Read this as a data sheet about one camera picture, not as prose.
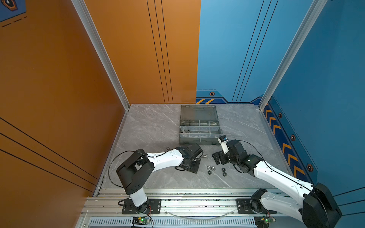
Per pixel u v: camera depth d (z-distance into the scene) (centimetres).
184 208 74
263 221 70
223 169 86
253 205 65
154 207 74
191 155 68
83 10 71
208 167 87
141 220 71
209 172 85
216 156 74
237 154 62
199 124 102
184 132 102
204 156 91
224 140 74
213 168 86
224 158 74
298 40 81
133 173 47
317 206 39
